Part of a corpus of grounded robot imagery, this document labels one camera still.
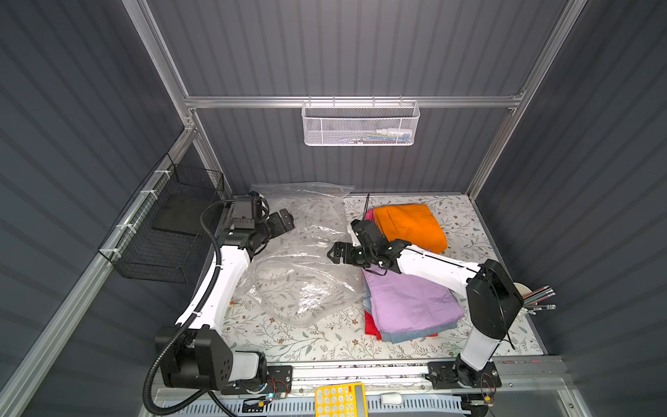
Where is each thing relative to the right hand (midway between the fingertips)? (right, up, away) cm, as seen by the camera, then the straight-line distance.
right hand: (339, 254), depth 85 cm
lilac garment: (+18, -14, -8) cm, 24 cm away
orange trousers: (+29, +10, +15) cm, 34 cm away
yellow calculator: (+2, -37, -16) cm, 41 cm away
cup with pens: (+58, -13, -6) cm, 60 cm away
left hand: (-18, +10, -4) cm, 21 cm away
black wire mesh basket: (-52, +6, -12) cm, 54 cm away
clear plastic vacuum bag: (-16, -12, +9) cm, 22 cm away
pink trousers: (+13, +13, +24) cm, 30 cm away
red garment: (+10, -22, -5) cm, 25 cm away
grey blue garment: (+16, -24, -8) cm, 30 cm away
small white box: (+14, -37, -16) cm, 42 cm away
